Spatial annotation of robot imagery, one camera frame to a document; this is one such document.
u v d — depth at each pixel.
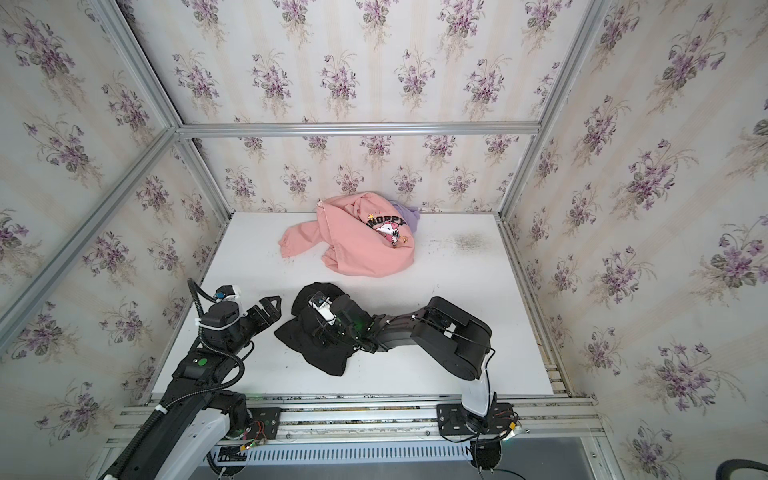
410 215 1.15
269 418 0.74
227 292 0.70
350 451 0.70
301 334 0.81
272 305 0.76
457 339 0.48
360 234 1.04
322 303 0.76
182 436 0.50
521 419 0.75
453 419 0.73
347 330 0.69
